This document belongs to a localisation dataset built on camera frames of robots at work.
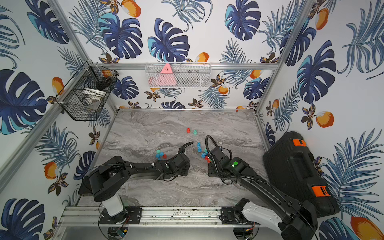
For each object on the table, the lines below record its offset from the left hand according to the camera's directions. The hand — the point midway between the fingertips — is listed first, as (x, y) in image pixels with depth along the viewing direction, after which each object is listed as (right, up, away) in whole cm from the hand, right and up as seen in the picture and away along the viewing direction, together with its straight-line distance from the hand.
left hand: (187, 167), depth 89 cm
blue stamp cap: (-17, +6, +8) cm, 20 cm away
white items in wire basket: (-51, +40, -9) cm, 66 cm away
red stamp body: (+12, +4, +4) cm, 13 cm away
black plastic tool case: (+48, +6, -20) cm, 52 cm away
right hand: (+13, +2, -11) cm, 17 cm away
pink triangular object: (-13, +54, +1) cm, 55 cm away
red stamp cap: (-15, +5, +7) cm, 17 cm away
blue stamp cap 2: (-20, +5, +8) cm, 22 cm away
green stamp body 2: (+8, +15, -29) cm, 34 cm away
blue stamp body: (+10, +6, +6) cm, 13 cm away
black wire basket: (-60, +56, +7) cm, 82 cm away
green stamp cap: (-20, +8, +9) cm, 23 cm away
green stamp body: (+5, +20, +17) cm, 27 cm away
